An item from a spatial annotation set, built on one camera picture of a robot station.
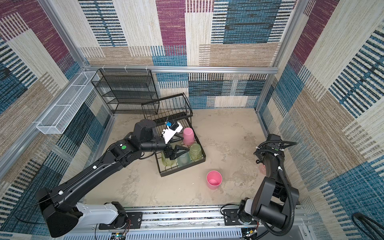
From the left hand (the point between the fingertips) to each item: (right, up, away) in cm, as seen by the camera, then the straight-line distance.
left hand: (186, 142), depth 65 cm
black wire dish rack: (-8, +16, +29) cm, 33 cm away
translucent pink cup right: (+43, -18, +21) cm, 51 cm away
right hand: (+42, -12, +20) cm, 48 cm away
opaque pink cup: (+15, -23, +20) cm, 34 cm away
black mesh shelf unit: (-45, +32, +45) cm, 71 cm away
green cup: (-12, -14, +21) cm, 28 cm away
